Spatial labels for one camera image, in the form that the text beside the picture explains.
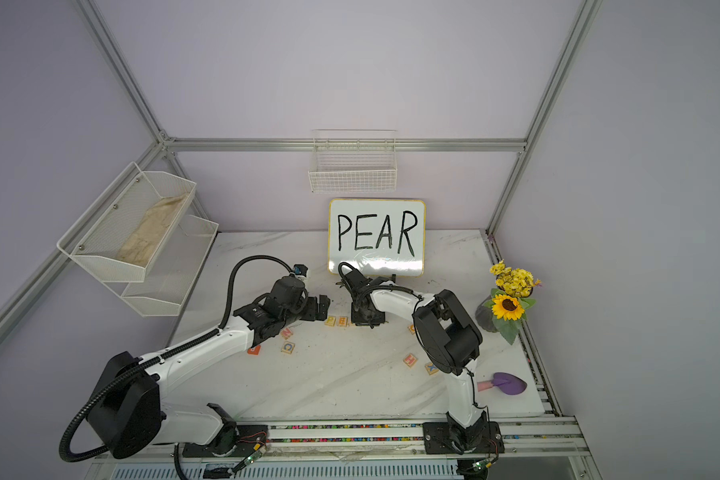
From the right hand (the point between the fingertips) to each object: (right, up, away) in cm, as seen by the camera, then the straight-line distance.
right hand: (357, 322), depth 95 cm
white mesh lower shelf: (-59, +13, -4) cm, 60 cm away
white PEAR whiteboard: (+8, +28, +9) cm, 31 cm away
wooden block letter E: (-5, +1, -1) cm, 5 cm away
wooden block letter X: (+22, -11, -10) cm, 27 cm away
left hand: (-12, +8, -9) cm, 17 cm away
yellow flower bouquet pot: (+38, +8, -22) cm, 44 cm away
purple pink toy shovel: (+42, -14, -13) cm, 46 cm away
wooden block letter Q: (-21, -6, -7) cm, 22 cm away
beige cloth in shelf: (-56, +24, -19) cm, 63 cm away
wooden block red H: (+16, -9, -9) cm, 20 cm away
